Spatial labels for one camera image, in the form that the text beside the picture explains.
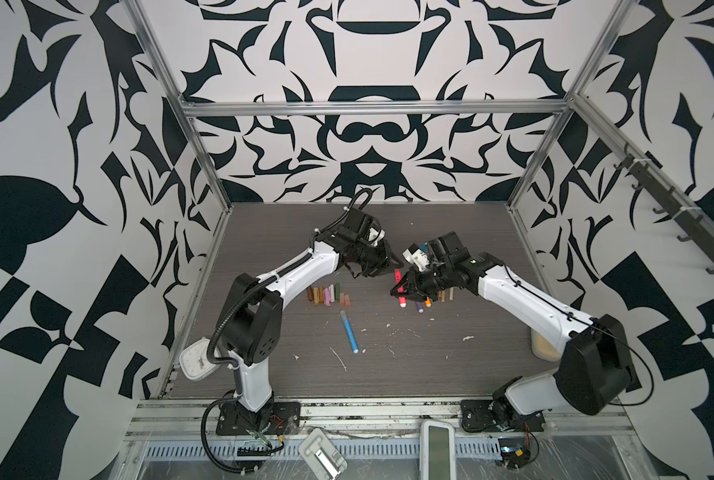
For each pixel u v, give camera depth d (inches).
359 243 29.0
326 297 36.8
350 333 34.3
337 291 38.0
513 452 28.1
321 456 26.9
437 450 26.6
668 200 23.5
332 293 37.7
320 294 37.5
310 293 37.7
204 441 27.0
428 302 36.9
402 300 29.4
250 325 18.8
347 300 37.0
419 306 36.8
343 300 37.0
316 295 37.1
